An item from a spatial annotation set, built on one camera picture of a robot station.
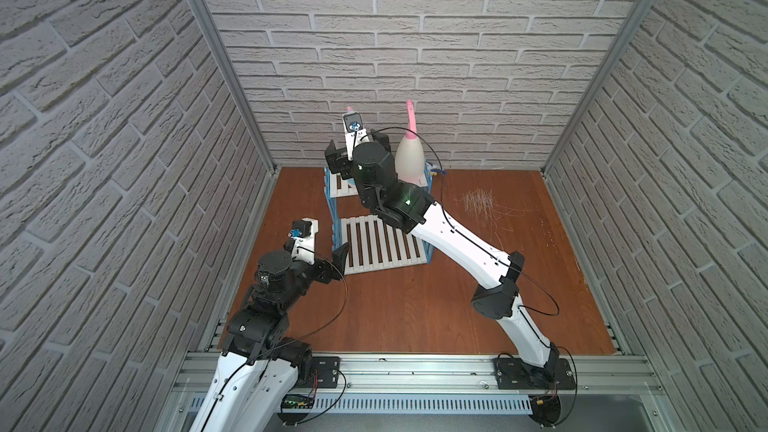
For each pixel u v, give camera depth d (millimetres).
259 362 451
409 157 738
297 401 714
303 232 559
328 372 726
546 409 696
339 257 605
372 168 473
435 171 1163
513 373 731
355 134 519
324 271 598
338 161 572
